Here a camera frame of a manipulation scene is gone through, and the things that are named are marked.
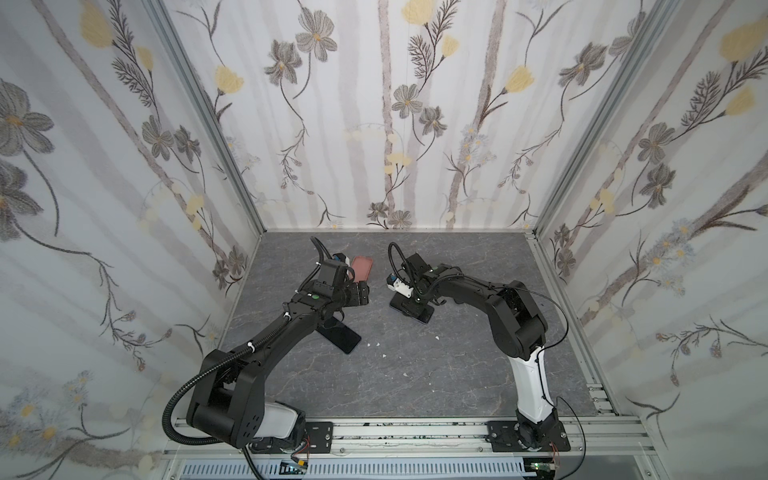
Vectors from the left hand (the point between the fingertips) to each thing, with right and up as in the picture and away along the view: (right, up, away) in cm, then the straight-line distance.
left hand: (354, 281), depth 87 cm
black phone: (-6, -18, +8) cm, 21 cm away
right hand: (+16, -4, +10) cm, 19 cm away
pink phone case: (0, +4, +22) cm, 22 cm away
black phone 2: (+16, -8, +1) cm, 18 cm away
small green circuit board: (-12, -45, -16) cm, 49 cm away
